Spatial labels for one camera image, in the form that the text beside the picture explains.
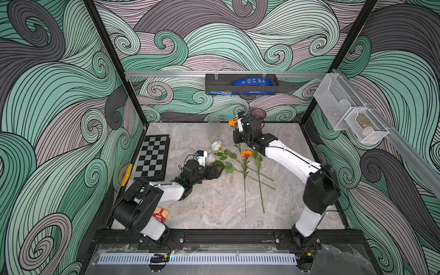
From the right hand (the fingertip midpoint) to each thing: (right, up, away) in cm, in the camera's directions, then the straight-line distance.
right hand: (238, 131), depth 88 cm
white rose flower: (-11, -9, +13) cm, 19 cm away
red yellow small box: (-38, -40, -8) cm, 56 cm away
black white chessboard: (-49, -17, +9) cm, 52 cm away
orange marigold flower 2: (+6, -14, +11) cm, 19 cm away
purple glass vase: (+15, +10, +13) cm, 22 cm away
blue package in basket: (+9, +27, +4) cm, 29 cm away
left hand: (-10, -18, -2) cm, 20 cm away
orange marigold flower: (-3, +4, -3) cm, 6 cm away
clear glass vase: (-13, +6, +12) cm, 18 cm away
